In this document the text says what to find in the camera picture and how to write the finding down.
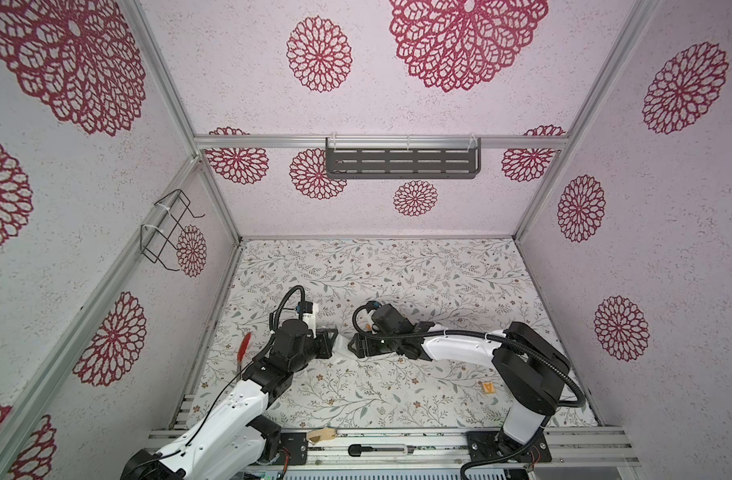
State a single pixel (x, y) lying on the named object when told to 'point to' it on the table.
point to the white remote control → (341, 347)
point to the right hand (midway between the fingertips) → (354, 341)
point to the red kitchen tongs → (242, 353)
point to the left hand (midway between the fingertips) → (335, 337)
